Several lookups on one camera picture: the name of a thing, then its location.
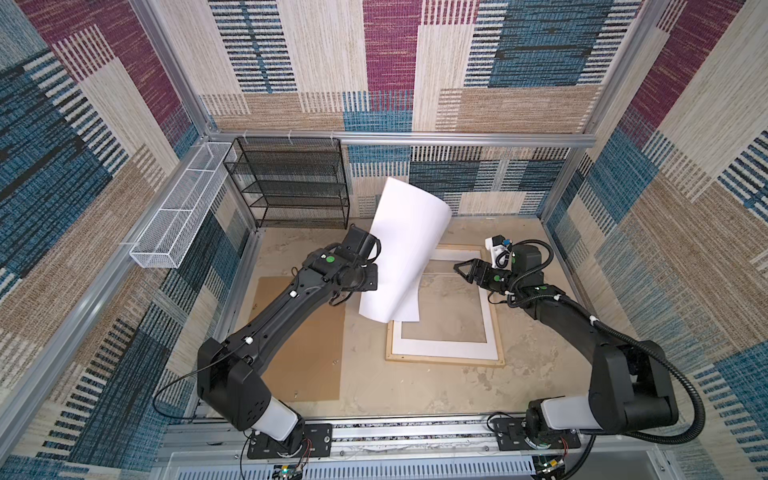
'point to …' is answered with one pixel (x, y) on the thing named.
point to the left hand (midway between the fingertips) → (371, 275)
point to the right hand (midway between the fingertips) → (462, 273)
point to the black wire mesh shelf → (291, 182)
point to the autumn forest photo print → (409, 225)
